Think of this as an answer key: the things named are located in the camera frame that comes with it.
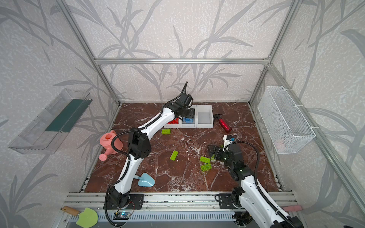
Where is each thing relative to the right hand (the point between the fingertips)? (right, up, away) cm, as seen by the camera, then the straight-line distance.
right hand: (213, 142), depth 84 cm
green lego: (-24, -10, +7) cm, 27 cm away
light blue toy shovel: (-39, -20, -5) cm, 45 cm away
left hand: (-12, +21, +12) cm, 27 cm away
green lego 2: (-4, -12, +5) cm, 14 cm away
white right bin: (-3, +15, +23) cm, 28 cm away
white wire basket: (+30, +10, -22) cm, 38 cm away
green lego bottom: (-4, -15, +1) cm, 16 cm away
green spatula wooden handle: (-64, -35, -14) cm, 74 cm away
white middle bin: (-13, +9, +19) cm, 25 cm away
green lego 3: (-2, -5, -11) cm, 13 cm away
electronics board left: (-48, -34, -13) cm, 60 cm away
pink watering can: (-65, +1, +1) cm, 65 cm away
